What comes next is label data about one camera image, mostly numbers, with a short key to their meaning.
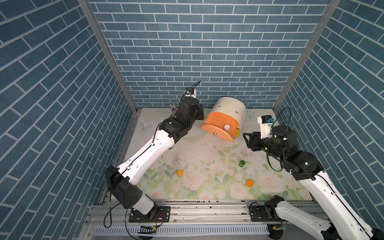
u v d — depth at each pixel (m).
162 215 0.74
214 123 0.88
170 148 0.98
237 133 0.83
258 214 0.73
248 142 0.61
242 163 0.89
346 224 0.37
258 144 0.58
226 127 0.84
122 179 0.40
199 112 0.63
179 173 0.86
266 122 0.56
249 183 0.82
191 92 0.59
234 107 0.93
